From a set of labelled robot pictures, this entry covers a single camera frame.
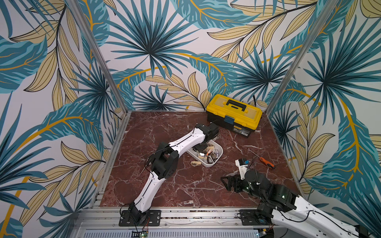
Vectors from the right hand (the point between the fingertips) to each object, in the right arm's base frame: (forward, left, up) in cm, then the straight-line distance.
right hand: (227, 178), depth 74 cm
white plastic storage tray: (+18, +17, -7) cm, 26 cm away
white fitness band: (+20, +10, -11) cm, 25 cm away
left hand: (+22, +16, -6) cm, 28 cm away
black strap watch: (+15, +6, -9) cm, 19 cm away
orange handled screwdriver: (+11, -31, -11) cm, 35 cm away
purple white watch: (+19, +1, -9) cm, 21 cm away
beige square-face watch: (+24, +5, -9) cm, 26 cm away
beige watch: (+14, +15, -12) cm, 24 cm away
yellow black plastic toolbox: (+40, -13, +3) cm, 42 cm away
